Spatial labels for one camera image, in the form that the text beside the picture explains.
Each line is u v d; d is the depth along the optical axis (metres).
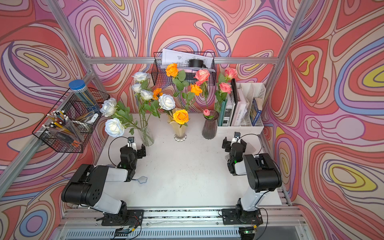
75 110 0.79
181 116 0.66
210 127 1.07
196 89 0.77
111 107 0.69
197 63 0.82
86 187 0.45
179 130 0.93
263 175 0.47
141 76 0.77
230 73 0.82
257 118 1.01
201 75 0.74
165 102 0.68
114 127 0.62
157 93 0.79
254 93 0.99
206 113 0.79
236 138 0.80
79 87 0.70
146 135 0.95
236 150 0.74
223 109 0.88
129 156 0.72
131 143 0.79
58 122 0.58
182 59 0.86
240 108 0.90
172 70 0.72
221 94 0.85
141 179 0.87
